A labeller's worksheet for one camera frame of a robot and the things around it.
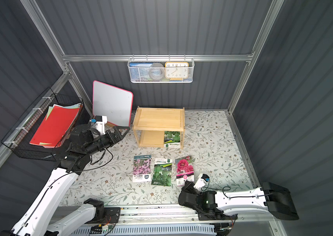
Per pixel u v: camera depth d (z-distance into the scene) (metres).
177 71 0.89
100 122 0.63
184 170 0.87
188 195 0.61
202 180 0.73
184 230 0.77
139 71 0.84
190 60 0.89
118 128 0.60
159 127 0.84
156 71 0.91
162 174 0.87
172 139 1.01
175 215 0.75
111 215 0.72
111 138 0.59
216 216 0.64
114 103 1.02
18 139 0.61
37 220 0.38
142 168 0.89
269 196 0.50
